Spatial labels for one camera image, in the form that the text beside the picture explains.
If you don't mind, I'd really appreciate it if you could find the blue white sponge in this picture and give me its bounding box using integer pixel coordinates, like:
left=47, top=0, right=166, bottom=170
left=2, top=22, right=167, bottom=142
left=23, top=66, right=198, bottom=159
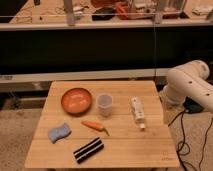
left=48, top=123, right=71, bottom=143

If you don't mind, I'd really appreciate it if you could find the metal shelf rail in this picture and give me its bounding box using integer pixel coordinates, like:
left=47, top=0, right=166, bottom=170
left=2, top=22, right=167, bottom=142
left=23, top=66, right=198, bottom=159
left=0, top=68, right=168, bottom=83

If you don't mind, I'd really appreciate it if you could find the black cable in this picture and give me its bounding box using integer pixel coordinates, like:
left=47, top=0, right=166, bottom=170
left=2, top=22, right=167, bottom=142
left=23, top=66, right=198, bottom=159
left=167, top=109, right=213, bottom=171

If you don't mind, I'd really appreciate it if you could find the orange bowl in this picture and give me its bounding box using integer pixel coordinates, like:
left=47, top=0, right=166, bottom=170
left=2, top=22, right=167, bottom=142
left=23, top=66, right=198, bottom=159
left=61, top=88, right=92, bottom=116

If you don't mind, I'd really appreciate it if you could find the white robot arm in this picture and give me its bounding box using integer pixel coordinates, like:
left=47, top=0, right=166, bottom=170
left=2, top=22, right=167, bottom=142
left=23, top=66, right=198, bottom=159
left=162, top=60, right=213, bottom=113

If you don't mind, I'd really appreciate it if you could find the white plastic bottle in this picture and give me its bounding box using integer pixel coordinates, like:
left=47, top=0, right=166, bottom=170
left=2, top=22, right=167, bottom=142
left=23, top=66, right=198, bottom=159
left=131, top=97, right=146, bottom=130

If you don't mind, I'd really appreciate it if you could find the wooden table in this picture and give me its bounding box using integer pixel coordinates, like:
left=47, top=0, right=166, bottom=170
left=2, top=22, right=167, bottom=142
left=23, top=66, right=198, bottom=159
left=25, top=81, right=179, bottom=169

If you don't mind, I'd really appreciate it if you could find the orange carrot toy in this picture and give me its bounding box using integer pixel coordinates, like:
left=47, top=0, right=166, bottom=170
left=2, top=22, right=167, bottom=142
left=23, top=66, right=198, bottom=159
left=82, top=121, right=108, bottom=134

